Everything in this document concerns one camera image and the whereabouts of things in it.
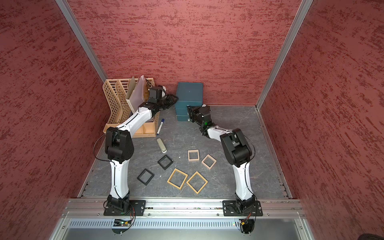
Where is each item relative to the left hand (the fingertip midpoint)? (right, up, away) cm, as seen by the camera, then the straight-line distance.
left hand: (177, 101), depth 95 cm
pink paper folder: (-24, +3, -5) cm, 25 cm away
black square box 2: (-17, -46, -10) cm, 50 cm away
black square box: (-7, -39, -5) cm, 40 cm away
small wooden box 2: (+21, -39, -4) cm, 44 cm away
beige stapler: (-10, -29, -1) cm, 31 cm away
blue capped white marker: (-14, -18, +11) cm, 25 cm away
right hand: (+6, -4, 0) cm, 7 cm away
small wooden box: (+11, -36, -1) cm, 37 cm away
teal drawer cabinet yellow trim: (+8, +6, +7) cm, 12 cm away
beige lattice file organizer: (-48, -3, +17) cm, 51 cm away
